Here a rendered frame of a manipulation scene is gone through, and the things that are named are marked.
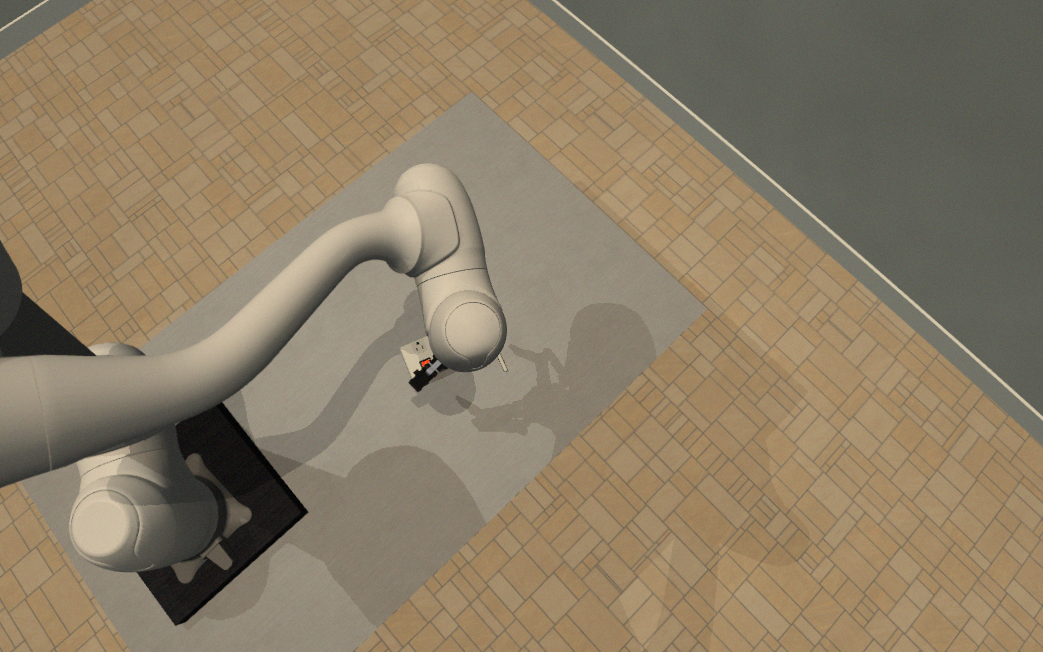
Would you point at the white power strip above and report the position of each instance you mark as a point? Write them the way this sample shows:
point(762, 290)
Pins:
point(419, 353)

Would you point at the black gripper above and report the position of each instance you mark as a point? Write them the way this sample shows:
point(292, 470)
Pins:
point(422, 377)

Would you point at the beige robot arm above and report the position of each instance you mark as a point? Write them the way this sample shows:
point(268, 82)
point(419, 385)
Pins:
point(60, 403)

